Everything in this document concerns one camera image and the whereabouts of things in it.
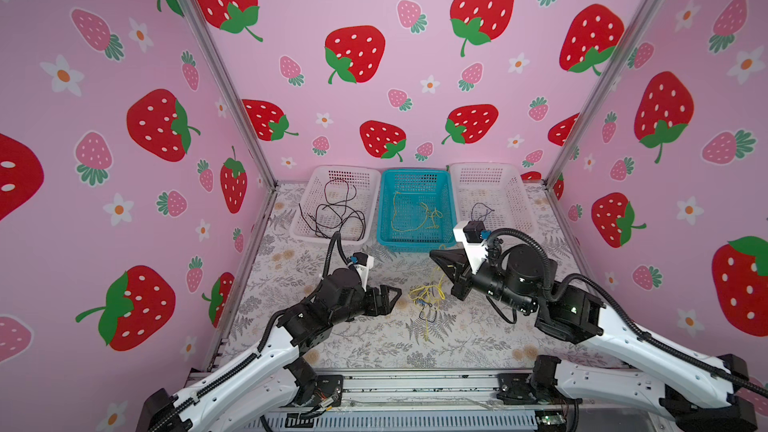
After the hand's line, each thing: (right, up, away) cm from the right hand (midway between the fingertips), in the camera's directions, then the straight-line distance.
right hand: (430, 253), depth 59 cm
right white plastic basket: (+32, +15, +59) cm, 68 cm away
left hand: (-8, -12, +15) cm, 21 cm away
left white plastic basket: (-30, +13, +56) cm, 64 cm away
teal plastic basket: (+1, +9, +55) cm, 56 cm away
